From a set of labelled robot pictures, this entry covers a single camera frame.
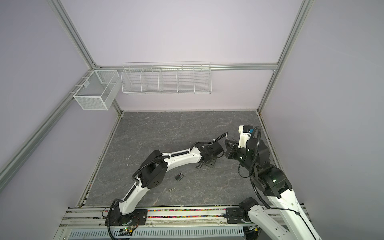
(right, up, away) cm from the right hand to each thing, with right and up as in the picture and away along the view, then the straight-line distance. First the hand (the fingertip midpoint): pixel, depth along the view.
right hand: (226, 141), depth 65 cm
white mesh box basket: (-77, +30, +32) cm, 89 cm away
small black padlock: (-24, -23, +21) cm, 39 cm away
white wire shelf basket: (-21, +39, +34) cm, 56 cm away
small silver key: (-27, -29, +17) cm, 43 cm away
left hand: (-5, -16, +26) cm, 31 cm away
